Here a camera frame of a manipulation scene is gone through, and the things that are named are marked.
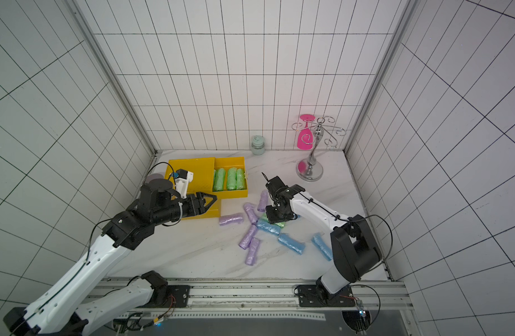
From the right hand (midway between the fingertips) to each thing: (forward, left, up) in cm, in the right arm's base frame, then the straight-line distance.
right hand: (273, 214), depth 87 cm
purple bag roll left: (-2, +18, -3) cm, 19 cm away
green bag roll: (+7, +23, +14) cm, 28 cm away
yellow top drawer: (+16, +16, +14) cm, 27 cm away
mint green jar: (+41, +10, +1) cm, 43 cm away
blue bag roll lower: (-10, -8, -5) cm, 14 cm away
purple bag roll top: (+9, +4, -5) cm, 11 cm away
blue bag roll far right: (-11, -21, -5) cm, 24 cm away
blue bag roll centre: (-4, +2, -3) cm, 5 cm away
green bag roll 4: (0, +4, -3) cm, 5 cm away
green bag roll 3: (+10, +18, +11) cm, 23 cm away
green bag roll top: (+10, +14, +11) cm, 21 cm away
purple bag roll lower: (-10, +10, -4) cm, 15 cm away
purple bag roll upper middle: (+2, +10, -4) cm, 11 cm away
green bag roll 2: (+10, +23, +12) cm, 28 cm away
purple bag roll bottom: (-17, +8, -4) cm, 19 cm away
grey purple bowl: (+16, +61, +2) cm, 63 cm away
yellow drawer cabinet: (+5, +28, +15) cm, 32 cm away
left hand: (-8, +22, +20) cm, 31 cm away
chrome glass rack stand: (+30, -20, -5) cm, 37 cm away
